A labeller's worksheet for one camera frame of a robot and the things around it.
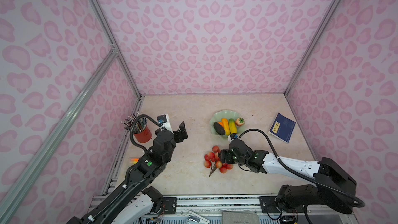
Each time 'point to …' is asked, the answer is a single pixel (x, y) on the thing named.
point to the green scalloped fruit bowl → (217, 116)
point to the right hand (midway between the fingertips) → (223, 154)
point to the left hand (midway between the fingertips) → (175, 122)
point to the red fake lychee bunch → (212, 160)
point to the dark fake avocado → (219, 128)
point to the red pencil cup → (144, 136)
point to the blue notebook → (282, 127)
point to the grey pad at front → (229, 217)
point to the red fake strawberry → (239, 121)
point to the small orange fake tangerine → (221, 123)
